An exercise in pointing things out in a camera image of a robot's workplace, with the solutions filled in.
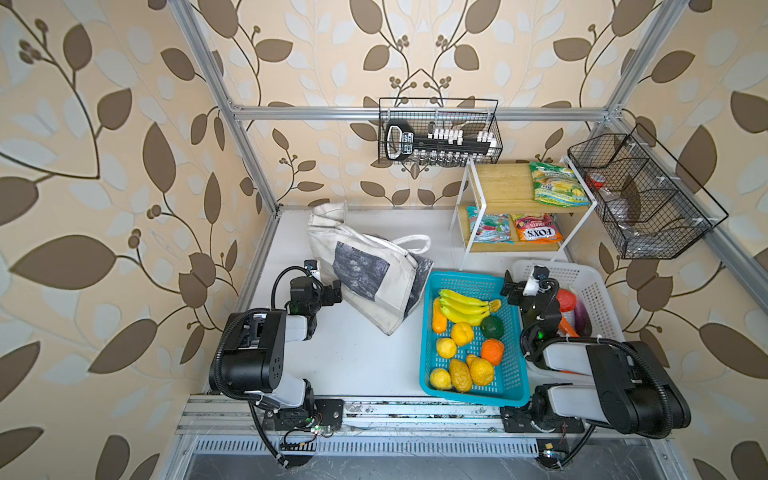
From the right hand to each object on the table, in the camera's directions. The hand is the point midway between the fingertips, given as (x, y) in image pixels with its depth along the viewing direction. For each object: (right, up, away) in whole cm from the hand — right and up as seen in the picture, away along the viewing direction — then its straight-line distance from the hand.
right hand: (526, 277), depth 87 cm
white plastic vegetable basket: (+19, -1, +3) cm, 20 cm away
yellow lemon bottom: (-27, -25, -12) cm, 38 cm away
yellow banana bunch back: (-18, -10, +2) cm, 20 cm away
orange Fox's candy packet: (+5, +14, +2) cm, 15 cm away
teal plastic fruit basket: (-16, -20, -1) cm, 26 cm away
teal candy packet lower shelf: (-9, +15, +2) cm, 17 cm away
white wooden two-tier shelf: (-7, +20, -12) cm, 24 cm away
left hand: (-61, -1, +7) cm, 61 cm away
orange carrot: (+11, -14, -1) cm, 18 cm away
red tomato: (+13, -7, +1) cm, 15 cm away
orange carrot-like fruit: (-26, -12, -1) cm, 29 cm away
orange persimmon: (-13, -19, -8) cm, 24 cm away
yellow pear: (-16, -22, -11) cm, 30 cm away
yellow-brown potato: (-22, -24, -10) cm, 34 cm away
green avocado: (-11, -13, -5) cm, 18 cm away
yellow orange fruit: (-20, -15, -5) cm, 25 cm away
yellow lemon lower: (-25, -19, -5) cm, 31 cm away
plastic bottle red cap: (+16, +28, -7) cm, 33 cm away
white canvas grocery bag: (-43, +1, -4) cm, 43 cm away
